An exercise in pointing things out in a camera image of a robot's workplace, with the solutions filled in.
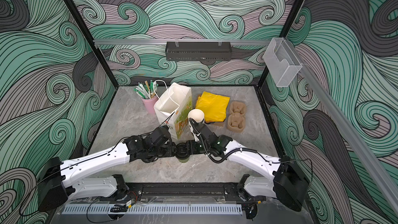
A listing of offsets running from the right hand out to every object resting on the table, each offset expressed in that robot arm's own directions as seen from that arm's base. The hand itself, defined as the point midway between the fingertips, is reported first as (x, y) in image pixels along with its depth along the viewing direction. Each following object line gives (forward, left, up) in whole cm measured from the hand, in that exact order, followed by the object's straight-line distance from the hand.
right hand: (186, 150), depth 77 cm
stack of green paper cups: (+17, -6, +6) cm, 19 cm away
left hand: (0, +5, +2) cm, 5 cm away
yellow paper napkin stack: (+32, -18, -7) cm, 38 cm away
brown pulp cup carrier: (+21, -30, -7) cm, 37 cm away
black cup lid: (-1, +2, +2) cm, 3 cm away
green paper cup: (-4, +2, -4) cm, 6 cm away
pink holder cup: (+29, +24, +1) cm, 38 cm away
